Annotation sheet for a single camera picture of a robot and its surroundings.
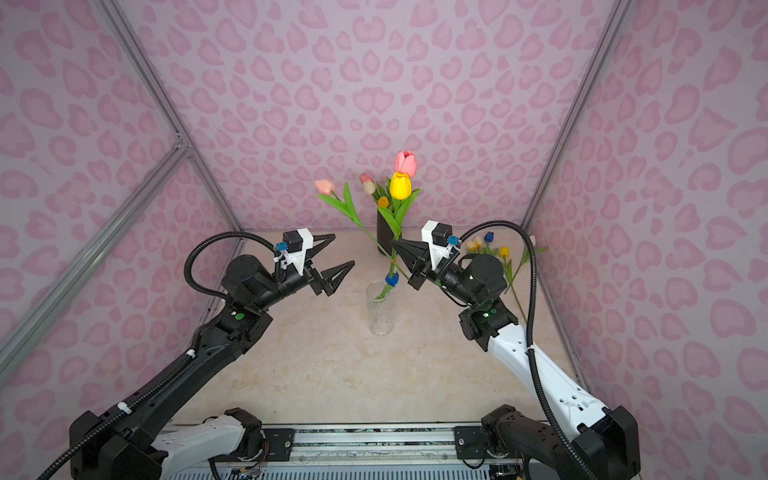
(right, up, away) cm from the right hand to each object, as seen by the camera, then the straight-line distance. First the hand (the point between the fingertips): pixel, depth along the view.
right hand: (395, 242), depth 60 cm
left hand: (-11, 0, +3) cm, 11 cm away
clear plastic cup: (-4, -17, +21) cm, 27 cm away
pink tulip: (-9, +22, +33) cm, 40 cm away
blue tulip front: (-1, -9, +16) cm, 19 cm away
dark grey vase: (-4, +5, +56) cm, 57 cm away
